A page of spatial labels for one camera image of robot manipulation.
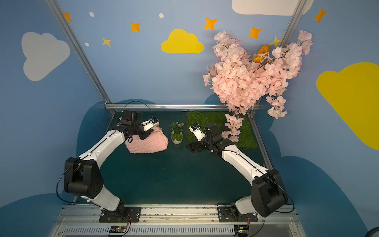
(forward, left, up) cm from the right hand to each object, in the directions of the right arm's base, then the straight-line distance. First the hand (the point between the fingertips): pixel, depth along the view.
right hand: (194, 139), depth 85 cm
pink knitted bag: (0, +23, -3) cm, 23 cm away
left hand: (+7, +28, +1) cm, 29 cm away
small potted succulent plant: (+10, +13, -12) cm, 20 cm away
